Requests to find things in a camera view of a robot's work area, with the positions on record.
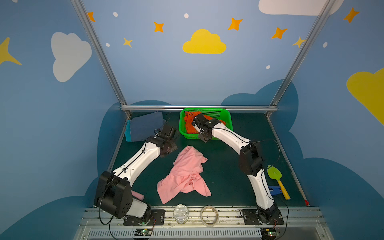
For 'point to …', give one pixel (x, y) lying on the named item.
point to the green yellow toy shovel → (274, 173)
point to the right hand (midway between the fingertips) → (208, 132)
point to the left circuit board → (143, 232)
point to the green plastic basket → (227, 112)
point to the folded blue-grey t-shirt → (143, 127)
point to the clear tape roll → (211, 225)
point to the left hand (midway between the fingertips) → (174, 147)
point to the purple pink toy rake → (137, 195)
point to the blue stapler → (275, 190)
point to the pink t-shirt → (184, 176)
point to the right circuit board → (268, 233)
